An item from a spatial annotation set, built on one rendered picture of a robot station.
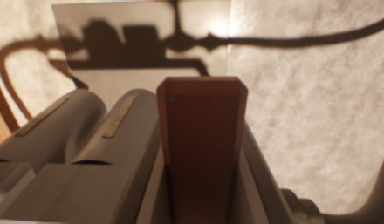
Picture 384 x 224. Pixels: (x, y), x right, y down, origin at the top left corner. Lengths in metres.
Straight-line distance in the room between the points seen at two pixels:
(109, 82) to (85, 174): 0.44
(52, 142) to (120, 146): 0.08
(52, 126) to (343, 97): 0.68
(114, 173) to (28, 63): 0.58
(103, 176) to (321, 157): 0.74
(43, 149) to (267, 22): 0.50
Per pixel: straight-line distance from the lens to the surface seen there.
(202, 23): 0.52
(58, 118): 0.29
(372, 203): 0.23
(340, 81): 0.68
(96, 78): 0.61
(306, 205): 0.19
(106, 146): 0.21
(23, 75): 0.74
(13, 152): 0.25
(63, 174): 0.19
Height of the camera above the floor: 0.52
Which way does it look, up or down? 60 degrees down
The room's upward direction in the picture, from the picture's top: 177 degrees counter-clockwise
